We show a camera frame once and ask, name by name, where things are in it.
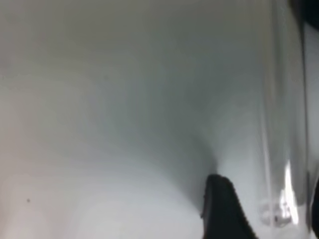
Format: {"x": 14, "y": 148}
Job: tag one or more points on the clear glass test tube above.
{"x": 284, "y": 113}

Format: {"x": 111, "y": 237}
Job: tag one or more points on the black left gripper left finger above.
{"x": 223, "y": 216}

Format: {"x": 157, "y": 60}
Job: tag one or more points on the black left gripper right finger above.
{"x": 313, "y": 204}

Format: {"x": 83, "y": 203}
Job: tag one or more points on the black round-headed scoop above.
{"x": 306, "y": 11}

